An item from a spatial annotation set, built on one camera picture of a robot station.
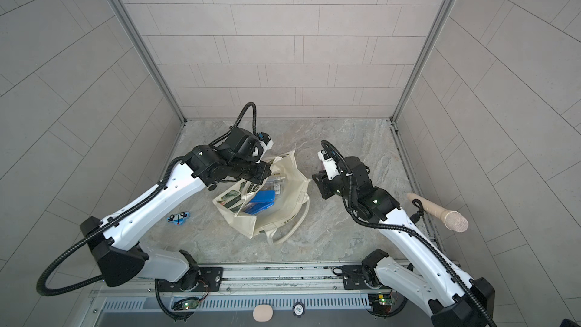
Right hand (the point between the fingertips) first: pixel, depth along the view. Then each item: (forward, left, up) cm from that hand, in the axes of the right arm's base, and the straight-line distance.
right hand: (315, 176), depth 73 cm
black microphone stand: (-14, -29, -1) cm, 32 cm away
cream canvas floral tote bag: (-5, +8, -9) cm, 13 cm away
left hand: (0, +13, +3) cm, 13 cm away
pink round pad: (-34, +18, -18) cm, 42 cm away
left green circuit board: (-30, +40, -17) cm, 53 cm away
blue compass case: (-3, +22, -14) cm, 26 cm away
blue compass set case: (-1, +17, -11) cm, 20 cm away
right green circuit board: (-33, -17, -22) cm, 43 cm away
